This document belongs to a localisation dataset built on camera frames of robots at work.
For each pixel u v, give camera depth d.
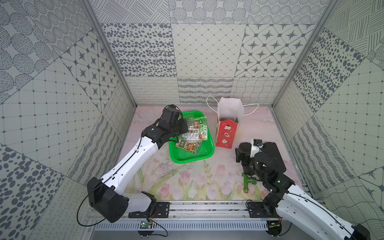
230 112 1.00
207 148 0.96
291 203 0.53
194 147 0.95
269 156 0.59
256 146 0.66
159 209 0.73
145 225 0.71
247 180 0.82
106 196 0.37
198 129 0.78
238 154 0.71
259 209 0.74
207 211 0.75
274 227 0.73
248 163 0.70
